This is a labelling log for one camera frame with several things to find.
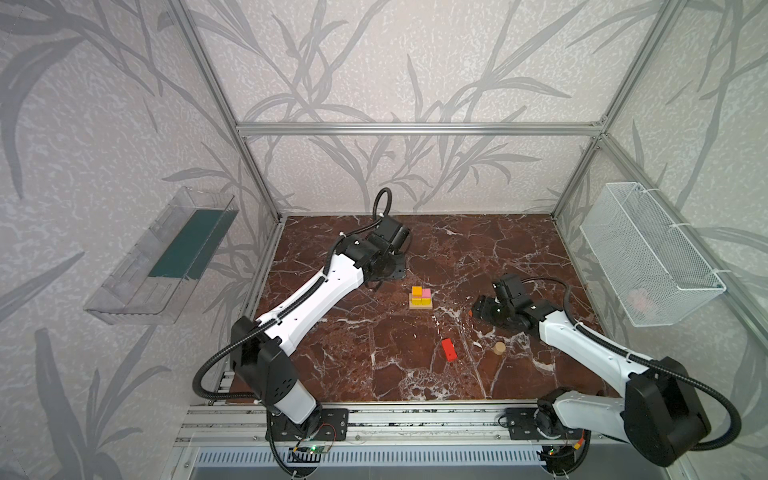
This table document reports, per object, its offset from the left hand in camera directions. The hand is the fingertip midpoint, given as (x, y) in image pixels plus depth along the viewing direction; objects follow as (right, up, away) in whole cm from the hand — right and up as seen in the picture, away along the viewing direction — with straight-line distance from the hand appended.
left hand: (401, 260), depth 80 cm
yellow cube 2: (+8, -14, +14) cm, 21 cm away
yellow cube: (+5, -14, +14) cm, 20 cm away
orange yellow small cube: (+5, -10, +11) cm, 16 cm away
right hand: (+24, -13, +8) cm, 28 cm away
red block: (+14, -26, +7) cm, 31 cm away
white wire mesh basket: (+54, -2, -18) cm, 57 cm away
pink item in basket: (+60, -9, -6) cm, 61 cm away
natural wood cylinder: (+28, -25, +5) cm, 38 cm away
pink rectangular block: (+8, -11, +12) cm, 18 cm away
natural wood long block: (+6, -16, +14) cm, 22 cm away
